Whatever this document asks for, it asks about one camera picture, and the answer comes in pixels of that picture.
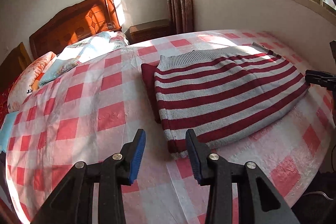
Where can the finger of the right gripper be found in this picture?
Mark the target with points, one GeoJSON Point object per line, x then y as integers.
{"type": "Point", "coordinates": [323, 79]}

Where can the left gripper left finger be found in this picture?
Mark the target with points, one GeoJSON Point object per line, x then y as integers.
{"type": "Point", "coordinates": [72, 199]}

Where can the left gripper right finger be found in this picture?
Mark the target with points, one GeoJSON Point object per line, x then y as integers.
{"type": "Point", "coordinates": [258, 199]}

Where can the red grey striped sweater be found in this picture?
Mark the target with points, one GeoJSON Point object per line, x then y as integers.
{"type": "Point", "coordinates": [224, 94]}

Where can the pink checkered bed sheet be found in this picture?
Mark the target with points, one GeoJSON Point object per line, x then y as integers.
{"type": "Point", "coordinates": [88, 113]}

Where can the pink floral pillow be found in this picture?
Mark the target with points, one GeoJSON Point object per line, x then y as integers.
{"type": "Point", "coordinates": [23, 86]}

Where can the red floral bedspread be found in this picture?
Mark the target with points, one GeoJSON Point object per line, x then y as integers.
{"type": "Point", "coordinates": [3, 102]}

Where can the floral folded quilt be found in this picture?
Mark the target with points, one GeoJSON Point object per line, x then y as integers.
{"type": "Point", "coordinates": [83, 51]}

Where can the orange wooden headboard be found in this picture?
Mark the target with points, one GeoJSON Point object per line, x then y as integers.
{"type": "Point", "coordinates": [74, 23]}

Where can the wooden nightstand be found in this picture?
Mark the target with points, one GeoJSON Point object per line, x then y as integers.
{"type": "Point", "coordinates": [148, 31]}

